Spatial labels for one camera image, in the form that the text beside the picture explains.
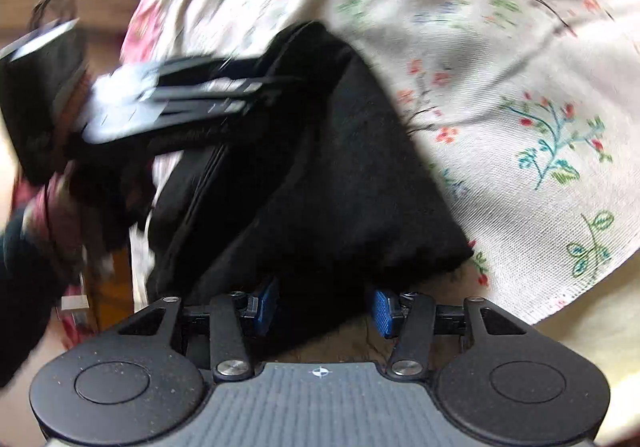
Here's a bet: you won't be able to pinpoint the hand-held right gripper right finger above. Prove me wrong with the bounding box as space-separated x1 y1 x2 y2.
367 289 526 378

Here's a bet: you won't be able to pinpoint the pink floral quilt cover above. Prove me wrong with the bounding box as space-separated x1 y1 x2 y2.
120 0 168 70

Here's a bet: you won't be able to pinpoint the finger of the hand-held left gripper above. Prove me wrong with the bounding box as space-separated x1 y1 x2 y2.
112 54 273 95
85 94 256 143

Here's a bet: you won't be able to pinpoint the black pants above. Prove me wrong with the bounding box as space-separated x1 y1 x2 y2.
135 22 473 358

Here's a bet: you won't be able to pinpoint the white floral bed sheet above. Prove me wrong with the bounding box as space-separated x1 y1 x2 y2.
125 0 640 328

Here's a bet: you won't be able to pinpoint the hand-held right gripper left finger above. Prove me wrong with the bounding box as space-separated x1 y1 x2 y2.
117 277 280 380

